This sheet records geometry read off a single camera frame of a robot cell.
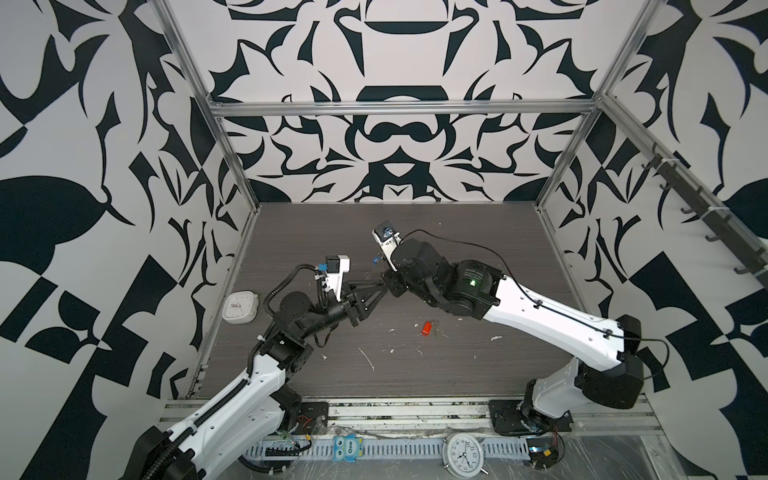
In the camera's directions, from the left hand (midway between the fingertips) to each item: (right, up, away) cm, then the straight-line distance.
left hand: (386, 282), depth 65 cm
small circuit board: (+37, -40, +6) cm, 55 cm away
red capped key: (+12, -17, +24) cm, 32 cm away
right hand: (0, +5, +2) cm, 5 cm away
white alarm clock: (+17, -38, +2) cm, 42 cm away
